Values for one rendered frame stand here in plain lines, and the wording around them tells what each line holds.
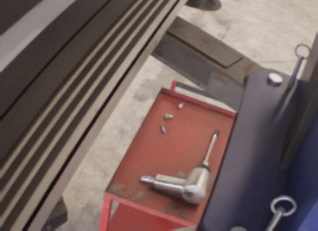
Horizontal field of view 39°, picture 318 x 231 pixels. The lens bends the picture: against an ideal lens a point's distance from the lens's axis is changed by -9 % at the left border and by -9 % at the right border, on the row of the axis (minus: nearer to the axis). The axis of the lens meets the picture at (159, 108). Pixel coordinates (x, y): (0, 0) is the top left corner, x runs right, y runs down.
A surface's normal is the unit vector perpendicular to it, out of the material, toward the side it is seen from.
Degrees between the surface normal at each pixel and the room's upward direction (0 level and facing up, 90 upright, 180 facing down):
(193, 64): 90
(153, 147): 0
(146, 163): 0
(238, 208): 0
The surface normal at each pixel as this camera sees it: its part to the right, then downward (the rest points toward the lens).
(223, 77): -0.65, 0.39
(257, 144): 0.18, -0.76
